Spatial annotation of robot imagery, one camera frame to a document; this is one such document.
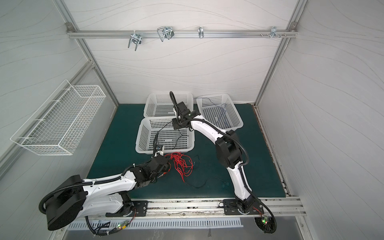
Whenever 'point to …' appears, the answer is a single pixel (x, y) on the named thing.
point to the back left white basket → (161, 105)
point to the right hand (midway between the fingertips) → (178, 119)
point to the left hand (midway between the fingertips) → (168, 156)
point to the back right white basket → (220, 110)
